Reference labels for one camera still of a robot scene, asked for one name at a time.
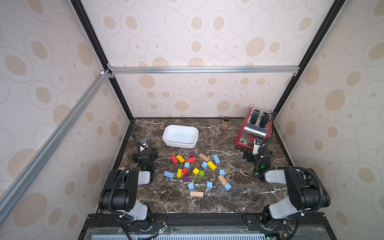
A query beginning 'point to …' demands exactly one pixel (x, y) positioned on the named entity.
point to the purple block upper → (191, 154)
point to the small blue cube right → (222, 172)
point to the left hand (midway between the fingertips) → (147, 146)
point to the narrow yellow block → (179, 172)
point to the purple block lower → (185, 179)
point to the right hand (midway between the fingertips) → (259, 149)
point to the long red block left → (174, 159)
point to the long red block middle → (191, 160)
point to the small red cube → (184, 171)
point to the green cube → (201, 173)
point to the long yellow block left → (180, 159)
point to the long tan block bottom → (199, 194)
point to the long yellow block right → (212, 165)
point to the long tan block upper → (203, 157)
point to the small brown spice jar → (224, 123)
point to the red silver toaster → (256, 125)
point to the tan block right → (222, 179)
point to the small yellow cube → (195, 171)
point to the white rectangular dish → (180, 136)
